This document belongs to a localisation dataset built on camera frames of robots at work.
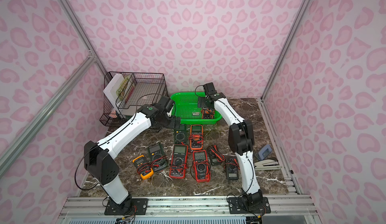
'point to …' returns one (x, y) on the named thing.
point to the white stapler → (267, 164)
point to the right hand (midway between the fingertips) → (204, 101)
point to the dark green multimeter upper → (181, 135)
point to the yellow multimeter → (143, 165)
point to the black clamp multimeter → (232, 167)
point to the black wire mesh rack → (124, 92)
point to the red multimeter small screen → (202, 166)
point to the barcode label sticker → (195, 113)
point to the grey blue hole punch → (264, 152)
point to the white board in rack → (111, 90)
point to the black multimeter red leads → (215, 157)
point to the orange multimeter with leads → (196, 137)
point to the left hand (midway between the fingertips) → (173, 121)
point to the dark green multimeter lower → (158, 158)
